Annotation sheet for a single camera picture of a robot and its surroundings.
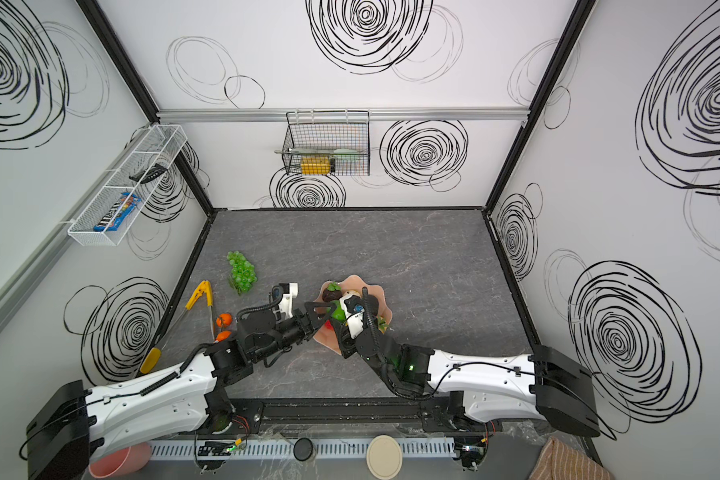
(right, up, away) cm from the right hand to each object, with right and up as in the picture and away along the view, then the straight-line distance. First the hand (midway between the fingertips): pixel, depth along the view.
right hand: (336, 315), depth 73 cm
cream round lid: (+11, -28, -9) cm, 32 cm away
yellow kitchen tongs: (-52, -14, +9) cm, 55 cm away
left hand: (0, +1, -1) cm, 2 cm away
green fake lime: (+1, +1, -2) cm, 2 cm away
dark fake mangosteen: (-3, +3, +14) cm, 14 cm away
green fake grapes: (-33, +7, +24) cm, 42 cm away
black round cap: (-6, -25, -11) cm, 28 cm away
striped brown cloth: (+51, -32, -6) cm, 60 cm away
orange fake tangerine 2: (-34, -9, +12) cm, 37 cm away
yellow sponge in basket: (-8, +41, +15) cm, 44 cm away
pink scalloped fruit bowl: (-3, -10, +14) cm, 17 cm away
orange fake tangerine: (-35, -6, +15) cm, 39 cm away
